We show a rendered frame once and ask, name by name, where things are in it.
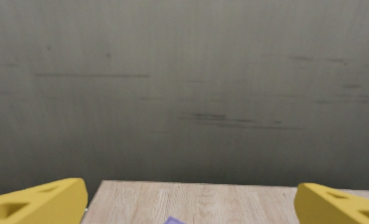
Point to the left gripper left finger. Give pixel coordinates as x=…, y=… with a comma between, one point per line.
x=61, y=202

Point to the purple cloth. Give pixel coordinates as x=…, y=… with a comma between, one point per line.
x=172, y=220

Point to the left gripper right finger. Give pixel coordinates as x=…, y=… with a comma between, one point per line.
x=315, y=204

